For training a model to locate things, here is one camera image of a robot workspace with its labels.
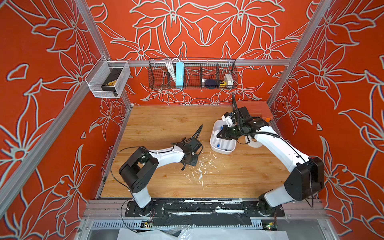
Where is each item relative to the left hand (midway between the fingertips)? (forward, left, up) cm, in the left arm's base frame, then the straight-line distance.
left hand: (193, 159), depth 91 cm
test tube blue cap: (+11, -16, +2) cm, 19 cm away
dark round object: (+41, -9, +28) cm, 50 cm away
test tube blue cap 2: (+7, -21, +2) cm, 22 cm away
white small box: (+40, -20, +32) cm, 55 cm away
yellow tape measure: (+40, -18, +28) cm, 52 cm away
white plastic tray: (+10, -17, +1) cm, 20 cm away
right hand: (+5, -11, +20) cm, 23 cm away
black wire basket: (+47, -5, +31) cm, 57 cm away
